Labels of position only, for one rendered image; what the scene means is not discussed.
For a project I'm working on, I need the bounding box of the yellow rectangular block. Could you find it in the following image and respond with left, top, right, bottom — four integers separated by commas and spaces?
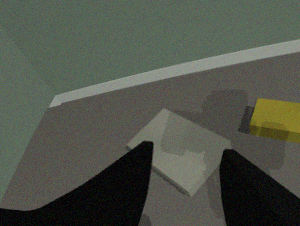
250, 98, 300, 144

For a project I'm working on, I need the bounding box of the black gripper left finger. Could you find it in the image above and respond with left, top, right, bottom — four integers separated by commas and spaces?
0, 141, 154, 226

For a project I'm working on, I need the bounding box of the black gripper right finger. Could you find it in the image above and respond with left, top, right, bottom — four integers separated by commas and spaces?
219, 149, 300, 226

